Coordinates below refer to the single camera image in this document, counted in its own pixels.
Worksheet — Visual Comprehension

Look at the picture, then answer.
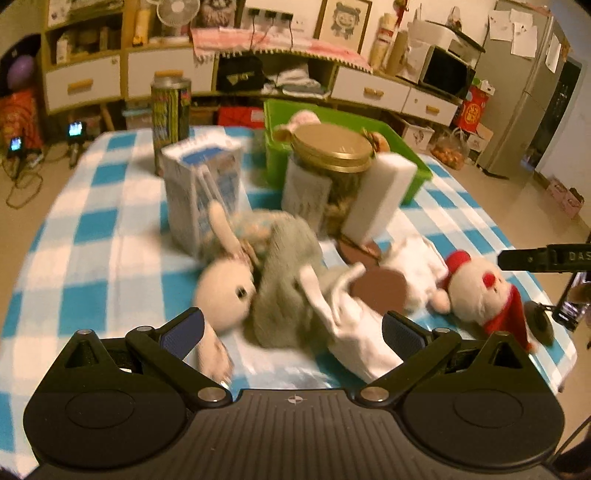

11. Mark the tall printed drink can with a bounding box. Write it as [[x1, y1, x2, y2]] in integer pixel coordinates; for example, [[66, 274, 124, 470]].
[[151, 76, 191, 176]]

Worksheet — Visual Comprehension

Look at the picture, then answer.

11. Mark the white long sock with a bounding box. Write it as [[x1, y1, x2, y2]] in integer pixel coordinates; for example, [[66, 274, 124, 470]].
[[298, 263, 404, 383]]

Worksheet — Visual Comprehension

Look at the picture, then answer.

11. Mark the brown round foam pad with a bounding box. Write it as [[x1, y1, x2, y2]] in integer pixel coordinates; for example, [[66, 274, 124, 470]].
[[349, 267, 408, 316]]

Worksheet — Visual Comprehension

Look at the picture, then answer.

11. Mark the red flat box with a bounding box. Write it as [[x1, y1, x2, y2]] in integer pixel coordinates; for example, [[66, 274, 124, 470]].
[[217, 106, 264, 130]]

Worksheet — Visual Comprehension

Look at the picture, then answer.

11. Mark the bag of oranges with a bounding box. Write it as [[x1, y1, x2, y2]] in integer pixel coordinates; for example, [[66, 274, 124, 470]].
[[431, 128, 469, 170]]

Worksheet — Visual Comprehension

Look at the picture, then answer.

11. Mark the white wall power strip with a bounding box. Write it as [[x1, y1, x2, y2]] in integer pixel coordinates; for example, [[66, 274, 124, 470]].
[[239, 6, 307, 30]]

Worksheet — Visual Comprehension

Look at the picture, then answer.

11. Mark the silver refrigerator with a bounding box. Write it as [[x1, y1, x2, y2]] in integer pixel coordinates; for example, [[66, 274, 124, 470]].
[[476, 1, 570, 179]]

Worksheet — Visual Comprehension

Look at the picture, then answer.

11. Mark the framed cat picture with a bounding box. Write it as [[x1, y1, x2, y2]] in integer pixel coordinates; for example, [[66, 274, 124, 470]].
[[195, 0, 238, 28]]

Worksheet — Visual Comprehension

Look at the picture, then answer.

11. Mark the white cloth bundle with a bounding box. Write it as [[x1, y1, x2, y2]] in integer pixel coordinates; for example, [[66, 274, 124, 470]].
[[379, 235, 449, 312]]

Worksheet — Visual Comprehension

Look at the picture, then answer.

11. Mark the white storage crate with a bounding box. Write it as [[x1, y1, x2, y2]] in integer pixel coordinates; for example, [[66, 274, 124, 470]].
[[396, 118, 435, 151]]

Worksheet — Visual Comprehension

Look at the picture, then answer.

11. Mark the black microwave oven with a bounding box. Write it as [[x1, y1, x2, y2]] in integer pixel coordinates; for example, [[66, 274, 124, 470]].
[[407, 44, 475, 99]]

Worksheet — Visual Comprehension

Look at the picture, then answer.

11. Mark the green plastic bin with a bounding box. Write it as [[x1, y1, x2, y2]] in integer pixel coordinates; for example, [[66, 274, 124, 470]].
[[262, 98, 434, 206]]

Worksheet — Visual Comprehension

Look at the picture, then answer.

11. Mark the framed cartoon picture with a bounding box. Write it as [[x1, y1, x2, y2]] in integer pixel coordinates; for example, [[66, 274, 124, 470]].
[[314, 0, 373, 53]]

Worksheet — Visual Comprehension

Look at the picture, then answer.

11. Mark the red gift box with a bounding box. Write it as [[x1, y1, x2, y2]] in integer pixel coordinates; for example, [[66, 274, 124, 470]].
[[453, 85, 489, 133]]

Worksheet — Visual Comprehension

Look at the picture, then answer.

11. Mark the Santa Claus plush toy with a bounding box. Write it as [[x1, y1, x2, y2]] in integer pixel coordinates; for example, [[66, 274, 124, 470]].
[[430, 250, 534, 353]]

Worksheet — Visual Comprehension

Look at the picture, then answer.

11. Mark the gold lid glass jar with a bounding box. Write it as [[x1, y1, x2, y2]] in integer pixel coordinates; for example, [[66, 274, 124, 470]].
[[281, 123, 375, 238]]

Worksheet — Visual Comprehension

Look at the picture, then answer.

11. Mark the white desk fan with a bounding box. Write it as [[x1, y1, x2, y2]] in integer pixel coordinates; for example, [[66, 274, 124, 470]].
[[155, 0, 201, 36]]

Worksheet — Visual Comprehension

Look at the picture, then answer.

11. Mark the white foam sponge block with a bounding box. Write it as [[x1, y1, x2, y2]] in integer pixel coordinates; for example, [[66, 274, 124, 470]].
[[341, 152, 418, 245]]

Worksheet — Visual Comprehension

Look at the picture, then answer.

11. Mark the wooden TV cabinet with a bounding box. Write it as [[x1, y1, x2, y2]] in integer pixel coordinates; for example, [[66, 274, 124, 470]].
[[41, 1, 460, 125]]

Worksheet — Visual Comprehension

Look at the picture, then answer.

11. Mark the blue white milk carton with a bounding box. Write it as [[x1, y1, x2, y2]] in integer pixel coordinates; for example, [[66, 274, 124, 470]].
[[159, 129, 243, 259]]

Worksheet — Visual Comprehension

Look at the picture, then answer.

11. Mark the black handbag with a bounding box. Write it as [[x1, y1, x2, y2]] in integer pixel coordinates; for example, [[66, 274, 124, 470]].
[[216, 55, 267, 93]]

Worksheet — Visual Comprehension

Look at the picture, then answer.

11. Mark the purple ball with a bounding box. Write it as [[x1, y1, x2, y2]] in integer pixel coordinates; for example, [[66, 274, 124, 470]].
[[6, 55, 36, 91]]

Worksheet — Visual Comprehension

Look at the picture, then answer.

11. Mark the phone screen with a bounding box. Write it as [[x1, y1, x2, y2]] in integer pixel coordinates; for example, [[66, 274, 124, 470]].
[[67, 121, 86, 140]]

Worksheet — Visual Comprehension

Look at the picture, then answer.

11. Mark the blue white checkered tablecloth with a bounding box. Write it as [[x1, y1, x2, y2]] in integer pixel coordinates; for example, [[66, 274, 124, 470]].
[[1, 127, 577, 476]]

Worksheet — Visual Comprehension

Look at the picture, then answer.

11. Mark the brown round coaster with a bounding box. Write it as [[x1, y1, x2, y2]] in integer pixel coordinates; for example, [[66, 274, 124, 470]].
[[335, 237, 382, 269]]

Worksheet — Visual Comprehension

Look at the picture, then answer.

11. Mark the bunny plush toy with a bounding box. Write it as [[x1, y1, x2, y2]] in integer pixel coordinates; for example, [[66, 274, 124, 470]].
[[193, 201, 342, 383]]

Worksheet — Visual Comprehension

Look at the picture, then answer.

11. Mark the pink cloth runner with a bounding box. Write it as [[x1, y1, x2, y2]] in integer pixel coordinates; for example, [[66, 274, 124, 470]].
[[190, 28, 373, 73]]

